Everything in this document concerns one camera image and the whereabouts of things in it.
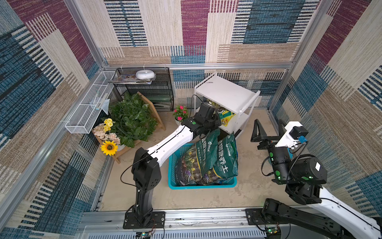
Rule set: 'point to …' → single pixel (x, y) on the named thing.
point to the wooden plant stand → (115, 155)
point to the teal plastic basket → (175, 153)
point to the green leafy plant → (133, 121)
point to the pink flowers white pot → (180, 113)
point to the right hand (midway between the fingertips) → (268, 121)
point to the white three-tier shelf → (233, 94)
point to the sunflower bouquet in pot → (111, 144)
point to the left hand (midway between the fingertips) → (220, 117)
